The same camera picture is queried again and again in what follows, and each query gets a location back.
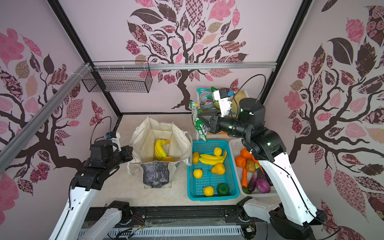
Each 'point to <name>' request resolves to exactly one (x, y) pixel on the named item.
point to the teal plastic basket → (211, 174)
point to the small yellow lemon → (197, 173)
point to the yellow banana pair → (212, 160)
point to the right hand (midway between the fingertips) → (200, 114)
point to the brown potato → (250, 166)
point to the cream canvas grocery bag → (180, 148)
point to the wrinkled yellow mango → (196, 157)
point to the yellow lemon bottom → (208, 191)
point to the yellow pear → (219, 168)
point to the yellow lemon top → (217, 151)
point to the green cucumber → (246, 190)
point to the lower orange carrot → (244, 177)
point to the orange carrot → (256, 161)
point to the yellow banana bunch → (159, 150)
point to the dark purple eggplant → (260, 175)
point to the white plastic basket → (235, 146)
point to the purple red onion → (263, 185)
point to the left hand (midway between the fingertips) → (132, 150)
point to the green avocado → (222, 189)
